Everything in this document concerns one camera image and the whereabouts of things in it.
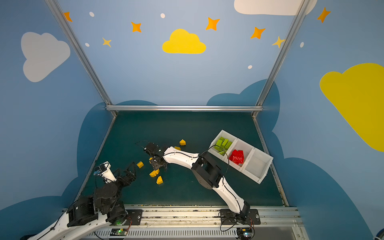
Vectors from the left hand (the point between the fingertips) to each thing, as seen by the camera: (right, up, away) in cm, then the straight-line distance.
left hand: (131, 167), depth 71 cm
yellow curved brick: (+6, -8, +15) cm, 18 cm away
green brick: (+50, +7, +29) cm, 58 cm away
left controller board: (-6, -31, 0) cm, 32 cm away
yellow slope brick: (+23, +9, +30) cm, 39 cm away
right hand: (+10, -2, +21) cm, 23 cm away
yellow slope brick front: (+10, -11, +13) cm, 20 cm away
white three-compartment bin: (+65, -1, +17) cm, 68 cm away
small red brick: (+58, +1, +22) cm, 62 cm away
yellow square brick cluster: (+3, 0, +21) cm, 21 cm away
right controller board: (+55, -32, 0) cm, 64 cm away
